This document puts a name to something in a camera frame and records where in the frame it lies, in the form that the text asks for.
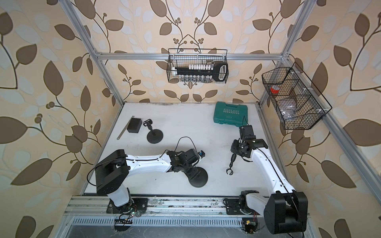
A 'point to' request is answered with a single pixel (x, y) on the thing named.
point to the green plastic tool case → (232, 114)
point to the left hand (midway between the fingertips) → (195, 168)
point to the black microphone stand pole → (148, 122)
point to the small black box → (134, 125)
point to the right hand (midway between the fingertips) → (235, 149)
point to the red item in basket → (274, 89)
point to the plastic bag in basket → (287, 108)
